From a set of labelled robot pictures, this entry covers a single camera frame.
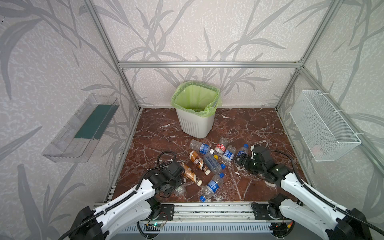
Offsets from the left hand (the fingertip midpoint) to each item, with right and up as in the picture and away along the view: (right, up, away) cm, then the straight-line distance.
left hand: (182, 179), depth 80 cm
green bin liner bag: (+7, +47, +21) cm, 53 cm away
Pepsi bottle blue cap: (+38, +14, +13) cm, 42 cm away
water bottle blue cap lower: (+18, -1, -2) cm, 18 cm away
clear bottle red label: (+22, +16, +11) cm, 29 cm away
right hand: (+31, +12, +2) cm, 33 cm away
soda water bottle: (+17, +7, +4) cm, 19 cm away
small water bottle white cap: (+11, +15, +11) cm, 21 cm away
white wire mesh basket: (+64, +26, -18) cm, 71 cm away
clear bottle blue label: (+28, +12, +10) cm, 32 cm away
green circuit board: (-12, -18, -10) cm, 23 cm away
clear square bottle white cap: (0, -4, -5) cm, 6 cm away
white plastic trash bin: (+6, +30, +7) cm, 31 cm away
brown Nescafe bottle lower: (+4, +2, +2) cm, 5 cm away
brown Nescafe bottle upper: (+9, +8, +6) cm, 13 cm away
